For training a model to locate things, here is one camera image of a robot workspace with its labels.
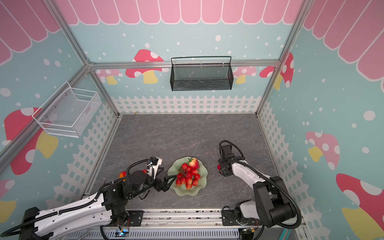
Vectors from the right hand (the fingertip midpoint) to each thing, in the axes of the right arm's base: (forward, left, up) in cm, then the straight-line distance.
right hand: (220, 163), depth 91 cm
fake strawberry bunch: (-10, +19, +4) cm, 22 cm away
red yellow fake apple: (-4, +16, +7) cm, 18 cm away
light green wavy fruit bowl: (-16, +22, -1) cm, 27 cm away
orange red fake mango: (-8, +57, +2) cm, 58 cm away
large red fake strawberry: (-2, +1, -2) cm, 3 cm away
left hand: (-13, +28, +12) cm, 33 cm away
